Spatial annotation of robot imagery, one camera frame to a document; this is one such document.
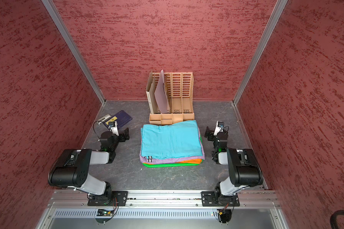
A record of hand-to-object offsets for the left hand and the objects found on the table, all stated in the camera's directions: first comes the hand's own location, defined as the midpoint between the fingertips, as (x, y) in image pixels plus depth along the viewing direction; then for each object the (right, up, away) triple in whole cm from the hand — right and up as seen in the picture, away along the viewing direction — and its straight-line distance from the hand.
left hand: (121, 130), depth 94 cm
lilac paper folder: (+26, +25, +9) cm, 37 cm away
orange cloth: (+48, -15, -17) cm, 53 cm away
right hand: (+62, +1, 0) cm, 62 cm away
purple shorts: (+23, -14, -18) cm, 32 cm away
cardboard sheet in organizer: (+21, +25, -7) cm, 33 cm away
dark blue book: (-6, +8, +16) cm, 18 cm away
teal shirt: (+34, -5, -10) cm, 36 cm away
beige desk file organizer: (+40, +30, +23) cm, 55 cm away
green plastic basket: (+22, -17, -17) cm, 33 cm away
